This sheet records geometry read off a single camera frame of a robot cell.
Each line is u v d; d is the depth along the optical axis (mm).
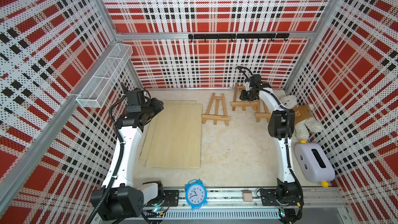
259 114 1068
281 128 645
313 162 777
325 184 724
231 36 887
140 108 548
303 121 934
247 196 743
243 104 1067
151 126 1003
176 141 934
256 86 819
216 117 1033
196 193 733
